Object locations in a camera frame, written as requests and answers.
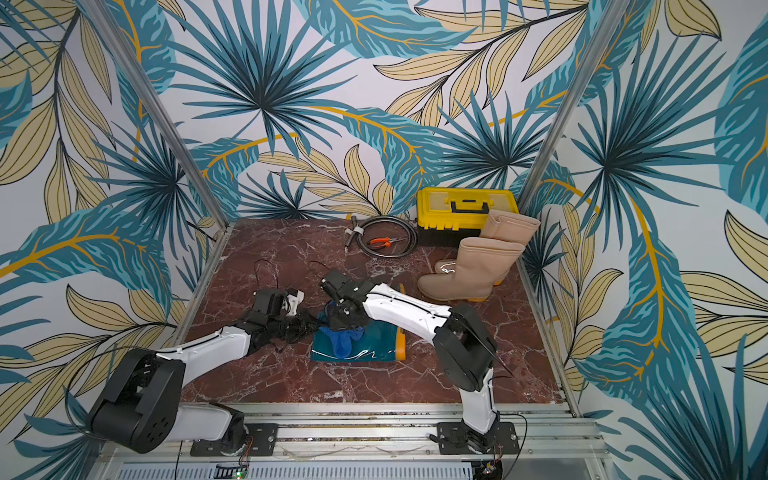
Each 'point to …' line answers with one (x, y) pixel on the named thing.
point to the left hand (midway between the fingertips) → (323, 326)
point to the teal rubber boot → (381, 342)
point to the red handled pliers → (382, 242)
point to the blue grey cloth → (342, 339)
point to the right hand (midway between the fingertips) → (336, 323)
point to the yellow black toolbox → (445, 215)
